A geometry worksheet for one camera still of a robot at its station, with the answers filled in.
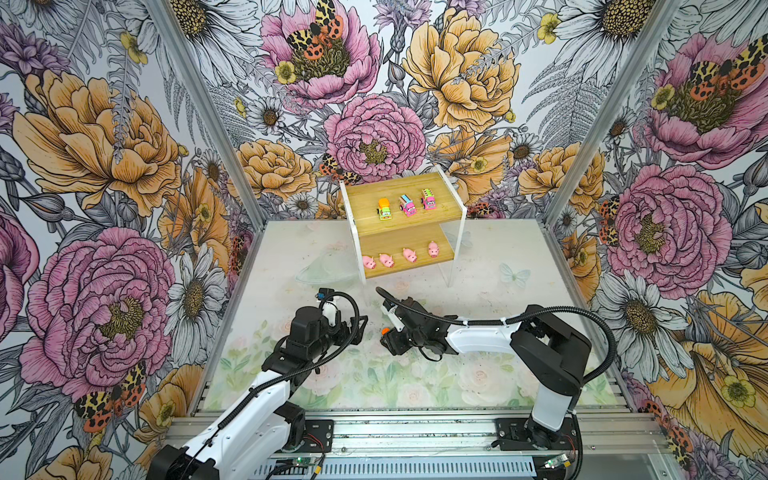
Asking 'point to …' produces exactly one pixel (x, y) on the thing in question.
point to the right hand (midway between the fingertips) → (392, 344)
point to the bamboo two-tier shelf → (404, 221)
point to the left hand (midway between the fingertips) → (352, 325)
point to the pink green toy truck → (428, 200)
